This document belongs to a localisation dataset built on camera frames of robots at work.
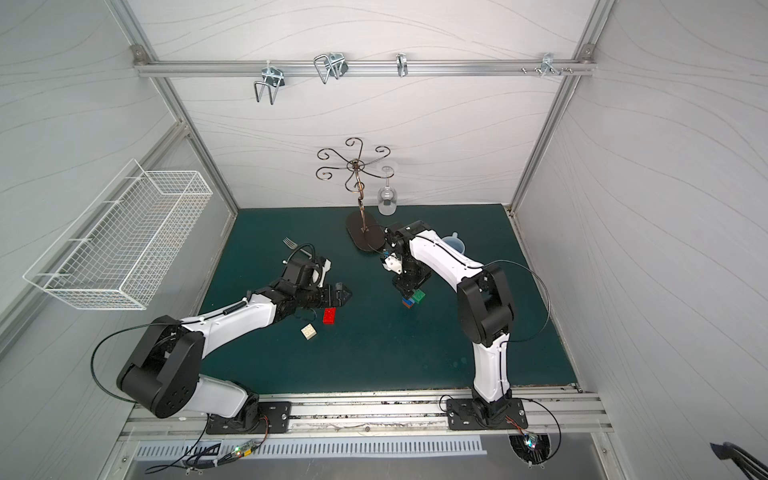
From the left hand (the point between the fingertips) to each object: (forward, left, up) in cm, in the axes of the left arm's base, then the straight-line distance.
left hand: (342, 295), depth 88 cm
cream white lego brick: (-9, +9, -5) cm, 14 cm away
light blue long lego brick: (-1, -20, 0) cm, 20 cm away
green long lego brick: (-1, -23, +3) cm, 23 cm away
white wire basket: (-4, +49, +24) cm, 55 cm away
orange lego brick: (0, -20, -7) cm, 21 cm away
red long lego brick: (-4, +4, -6) cm, 9 cm away
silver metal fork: (+26, +24, -8) cm, 36 cm away
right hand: (+3, -22, +1) cm, 22 cm away
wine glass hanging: (+29, -13, +14) cm, 34 cm away
